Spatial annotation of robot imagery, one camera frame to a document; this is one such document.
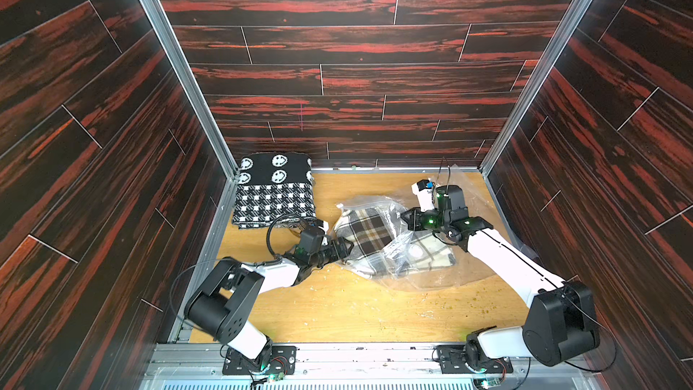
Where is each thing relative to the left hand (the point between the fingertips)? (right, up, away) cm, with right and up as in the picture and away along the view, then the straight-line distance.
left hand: (348, 248), depth 90 cm
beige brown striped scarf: (+12, +3, +5) cm, 13 cm away
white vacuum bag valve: (+23, -1, -1) cm, 23 cm away
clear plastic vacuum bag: (+31, -9, -4) cm, 33 cm away
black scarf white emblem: (-28, +22, +6) cm, 36 cm away
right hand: (+19, +13, -4) cm, 23 cm away
